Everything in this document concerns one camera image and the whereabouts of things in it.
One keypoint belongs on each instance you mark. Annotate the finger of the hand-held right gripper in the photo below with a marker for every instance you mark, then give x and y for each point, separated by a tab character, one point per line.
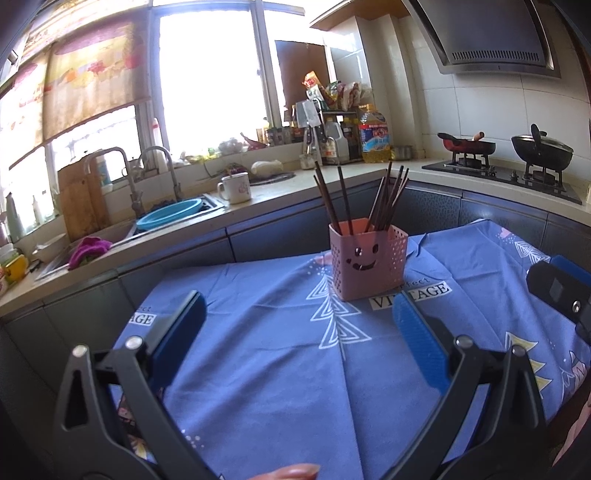
561	295

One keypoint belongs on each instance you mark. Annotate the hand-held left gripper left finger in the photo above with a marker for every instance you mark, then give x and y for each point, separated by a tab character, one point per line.
182	330

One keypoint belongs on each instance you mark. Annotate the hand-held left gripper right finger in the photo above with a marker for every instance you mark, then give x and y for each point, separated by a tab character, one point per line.
418	341

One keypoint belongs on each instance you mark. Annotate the pink plastic utensil holder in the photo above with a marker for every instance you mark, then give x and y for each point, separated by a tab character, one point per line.
364	272

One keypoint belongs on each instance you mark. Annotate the bundle of wooden chopsticks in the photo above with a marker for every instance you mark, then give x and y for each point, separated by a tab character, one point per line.
384	207

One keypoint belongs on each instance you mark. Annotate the person's left hand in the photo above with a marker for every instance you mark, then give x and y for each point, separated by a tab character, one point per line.
295	471

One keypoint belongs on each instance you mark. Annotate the blue printed tablecloth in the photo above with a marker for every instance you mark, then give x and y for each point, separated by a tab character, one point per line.
277	369

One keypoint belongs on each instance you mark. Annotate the blue plastic basin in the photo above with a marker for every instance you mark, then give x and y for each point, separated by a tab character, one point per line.
166	217

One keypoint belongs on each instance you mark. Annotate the pink cloth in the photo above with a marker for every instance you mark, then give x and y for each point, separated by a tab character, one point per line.
90	251

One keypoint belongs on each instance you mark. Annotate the steel sink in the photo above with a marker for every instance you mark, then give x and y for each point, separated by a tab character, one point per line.
210	203

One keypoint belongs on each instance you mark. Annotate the black gas stove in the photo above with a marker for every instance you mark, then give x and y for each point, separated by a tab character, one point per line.
503	177

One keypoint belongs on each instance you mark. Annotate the steel kitchen faucet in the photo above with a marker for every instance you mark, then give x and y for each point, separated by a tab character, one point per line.
133	198
173	184

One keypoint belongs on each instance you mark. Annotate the black wok with lid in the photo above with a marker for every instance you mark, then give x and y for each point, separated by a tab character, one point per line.
542	152

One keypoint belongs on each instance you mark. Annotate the white mug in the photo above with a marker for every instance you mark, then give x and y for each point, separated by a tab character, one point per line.
238	189

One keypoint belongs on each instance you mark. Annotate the wooden cutting board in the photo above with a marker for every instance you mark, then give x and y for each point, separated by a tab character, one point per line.
83	203

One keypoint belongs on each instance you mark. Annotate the red frying pan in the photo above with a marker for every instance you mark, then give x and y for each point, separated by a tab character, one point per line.
468	147

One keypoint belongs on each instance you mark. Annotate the yellow cup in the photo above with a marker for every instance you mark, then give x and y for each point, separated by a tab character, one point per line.
16	268

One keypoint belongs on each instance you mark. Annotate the white cloth lump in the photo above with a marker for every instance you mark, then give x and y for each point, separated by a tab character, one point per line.
266	168

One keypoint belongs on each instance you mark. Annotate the dark round mat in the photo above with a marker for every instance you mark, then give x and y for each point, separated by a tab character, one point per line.
284	177

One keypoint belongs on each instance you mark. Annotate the small steel cup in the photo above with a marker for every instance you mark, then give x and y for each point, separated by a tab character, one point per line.
403	152

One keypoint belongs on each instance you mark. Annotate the pale tall bottle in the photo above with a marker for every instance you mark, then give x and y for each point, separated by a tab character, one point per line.
14	217

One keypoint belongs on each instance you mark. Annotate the yellow cooking oil bottle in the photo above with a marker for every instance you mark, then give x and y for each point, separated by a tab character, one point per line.
375	138

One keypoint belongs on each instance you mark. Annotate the metal spice rack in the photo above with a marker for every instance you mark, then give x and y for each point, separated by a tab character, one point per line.
353	138

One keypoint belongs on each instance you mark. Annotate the white plastic jug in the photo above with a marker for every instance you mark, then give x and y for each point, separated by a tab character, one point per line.
333	143

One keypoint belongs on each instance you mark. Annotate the white knife holder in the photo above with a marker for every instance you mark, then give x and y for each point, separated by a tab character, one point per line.
310	152

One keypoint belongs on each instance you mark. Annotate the steel cleaver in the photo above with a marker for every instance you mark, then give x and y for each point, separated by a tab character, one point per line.
308	113

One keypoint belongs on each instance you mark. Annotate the pile of snack packets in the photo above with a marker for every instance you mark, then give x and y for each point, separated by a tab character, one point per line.
339	92

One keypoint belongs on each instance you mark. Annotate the printed roller blind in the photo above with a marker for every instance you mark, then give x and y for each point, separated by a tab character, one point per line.
83	78

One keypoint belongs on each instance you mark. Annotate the steel range hood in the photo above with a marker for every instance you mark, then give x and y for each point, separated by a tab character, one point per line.
494	32

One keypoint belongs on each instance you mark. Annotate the brown board panel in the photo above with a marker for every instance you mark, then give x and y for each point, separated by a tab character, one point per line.
302	74

